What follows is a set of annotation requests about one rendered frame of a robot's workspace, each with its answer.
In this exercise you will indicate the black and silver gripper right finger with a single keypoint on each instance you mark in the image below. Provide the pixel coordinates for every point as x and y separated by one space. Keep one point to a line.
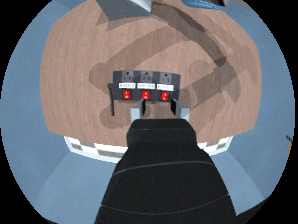
179 110

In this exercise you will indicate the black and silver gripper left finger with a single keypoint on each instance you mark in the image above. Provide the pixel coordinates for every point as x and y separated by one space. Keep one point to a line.
138 111

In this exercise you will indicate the black power strip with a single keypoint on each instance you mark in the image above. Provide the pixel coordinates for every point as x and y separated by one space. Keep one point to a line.
135 85

